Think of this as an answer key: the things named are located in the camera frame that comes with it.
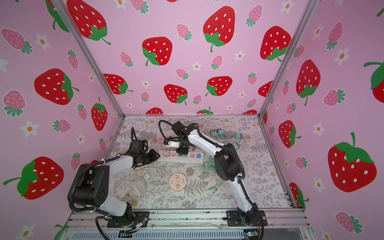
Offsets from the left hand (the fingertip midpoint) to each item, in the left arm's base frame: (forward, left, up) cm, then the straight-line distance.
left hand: (158, 155), depth 95 cm
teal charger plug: (+17, -55, -2) cm, 58 cm away
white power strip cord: (-25, +13, -1) cm, 28 cm away
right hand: (+2, -15, +5) cm, 15 cm away
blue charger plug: (+21, -42, -1) cm, 47 cm away
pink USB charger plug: (-1, -5, +4) cm, 7 cm away
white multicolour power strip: (-1, -21, 0) cm, 21 cm away
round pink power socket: (-17, -14, 0) cm, 22 cm away
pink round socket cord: (-19, +14, -4) cm, 24 cm away
